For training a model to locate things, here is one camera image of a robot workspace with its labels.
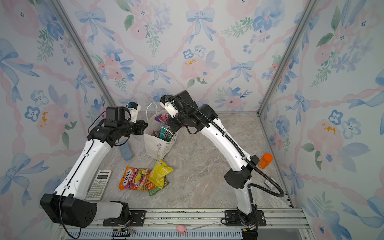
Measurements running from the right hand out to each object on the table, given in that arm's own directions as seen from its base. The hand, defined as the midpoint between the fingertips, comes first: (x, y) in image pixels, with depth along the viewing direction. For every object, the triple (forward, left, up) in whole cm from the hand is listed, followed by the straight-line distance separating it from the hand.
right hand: (171, 118), depth 70 cm
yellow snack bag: (-16, +10, -28) cm, 34 cm away
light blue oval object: (+1, +33, -31) cm, 45 cm away
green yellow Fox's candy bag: (+6, +5, -20) cm, 22 cm away
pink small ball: (-40, -5, -33) cm, 52 cm away
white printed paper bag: (-6, +10, -17) cm, 21 cm away
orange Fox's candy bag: (-17, +23, -31) cm, 42 cm away
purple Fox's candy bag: (+1, +4, -1) cm, 5 cm away
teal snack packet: (+8, +9, -19) cm, 22 cm away
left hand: (+2, +13, -5) cm, 14 cm away
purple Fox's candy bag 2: (+7, +13, -21) cm, 25 cm away
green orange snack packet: (-22, +12, -33) cm, 41 cm away
